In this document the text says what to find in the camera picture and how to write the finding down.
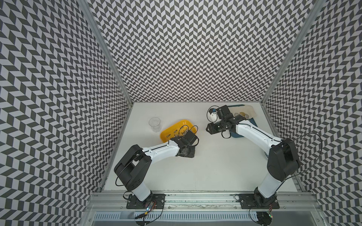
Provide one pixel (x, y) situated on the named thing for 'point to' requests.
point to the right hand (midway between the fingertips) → (210, 130)
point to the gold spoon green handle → (242, 113)
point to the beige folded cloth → (247, 109)
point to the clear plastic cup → (155, 123)
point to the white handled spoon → (236, 114)
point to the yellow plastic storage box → (176, 129)
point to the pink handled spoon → (246, 116)
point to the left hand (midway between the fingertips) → (190, 154)
